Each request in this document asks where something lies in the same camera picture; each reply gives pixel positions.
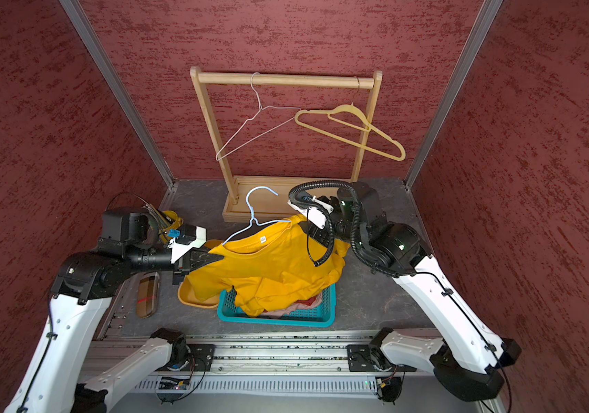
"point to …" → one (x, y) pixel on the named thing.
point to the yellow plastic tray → (184, 292)
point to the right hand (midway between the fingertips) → (306, 217)
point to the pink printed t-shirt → (280, 313)
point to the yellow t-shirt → (269, 269)
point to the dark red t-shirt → (309, 301)
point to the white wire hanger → (219, 157)
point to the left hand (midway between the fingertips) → (217, 259)
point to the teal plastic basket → (321, 315)
